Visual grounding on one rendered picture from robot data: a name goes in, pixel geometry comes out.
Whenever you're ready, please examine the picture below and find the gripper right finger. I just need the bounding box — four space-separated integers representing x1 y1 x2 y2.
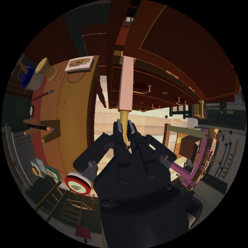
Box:
126 119 177 175

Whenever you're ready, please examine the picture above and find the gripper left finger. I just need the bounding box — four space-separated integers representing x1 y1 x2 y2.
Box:
72 119 128 175

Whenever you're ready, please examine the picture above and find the pink loper with yellow knob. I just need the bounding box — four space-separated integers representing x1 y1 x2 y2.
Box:
117 55 137 146

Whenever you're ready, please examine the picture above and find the mahogany bureau drawer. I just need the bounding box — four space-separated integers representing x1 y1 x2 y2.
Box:
110 65 201 109

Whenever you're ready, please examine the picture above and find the brown wooden pen rest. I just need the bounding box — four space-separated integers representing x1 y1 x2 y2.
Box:
23 118 62 144

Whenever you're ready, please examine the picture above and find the black dip pen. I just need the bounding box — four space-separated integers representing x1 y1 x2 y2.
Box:
28 124 55 132

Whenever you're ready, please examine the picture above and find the mahogany bureau fall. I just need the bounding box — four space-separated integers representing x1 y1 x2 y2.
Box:
122 0 241 104

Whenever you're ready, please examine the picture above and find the mahogany bureau body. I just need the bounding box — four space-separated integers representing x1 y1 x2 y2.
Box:
81 0 243 113

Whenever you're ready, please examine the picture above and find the brown cardboard box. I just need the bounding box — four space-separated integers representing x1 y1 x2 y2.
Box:
177 135 203 166

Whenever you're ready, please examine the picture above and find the dark green stool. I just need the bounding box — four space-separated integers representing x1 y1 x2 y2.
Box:
169 104 190 119

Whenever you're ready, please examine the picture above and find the round tan leather-topped table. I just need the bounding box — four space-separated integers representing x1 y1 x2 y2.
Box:
31 55 101 184

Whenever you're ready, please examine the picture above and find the round red tin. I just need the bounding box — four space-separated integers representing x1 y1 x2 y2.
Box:
64 171 92 195

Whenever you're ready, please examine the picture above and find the brown ladder-back chair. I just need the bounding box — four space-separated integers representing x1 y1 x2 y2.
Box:
34 179 96 224

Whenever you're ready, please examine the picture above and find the grey box with tan sponge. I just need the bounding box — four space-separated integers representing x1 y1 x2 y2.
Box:
30 157 47 178

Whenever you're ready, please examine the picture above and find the red-brown pencil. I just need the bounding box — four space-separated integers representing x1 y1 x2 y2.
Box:
32 89 56 101

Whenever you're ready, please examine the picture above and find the red-shaded lamp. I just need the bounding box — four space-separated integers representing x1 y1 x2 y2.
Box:
74 224 92 243

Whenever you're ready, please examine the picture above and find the white and tan notepad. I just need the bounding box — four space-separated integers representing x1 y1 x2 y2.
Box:
64 55 95 73

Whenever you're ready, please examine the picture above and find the tan wooden pounce pot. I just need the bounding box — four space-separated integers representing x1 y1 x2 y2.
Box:
35 57 59 82

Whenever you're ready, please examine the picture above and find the pink frame rack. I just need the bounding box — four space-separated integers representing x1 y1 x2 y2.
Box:
170 126 219 192

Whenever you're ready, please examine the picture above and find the gold picture frame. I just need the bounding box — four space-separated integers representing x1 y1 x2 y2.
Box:
194 100 206 119

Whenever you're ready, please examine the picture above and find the blue wall rack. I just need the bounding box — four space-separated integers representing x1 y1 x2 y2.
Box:
213 141 239 180

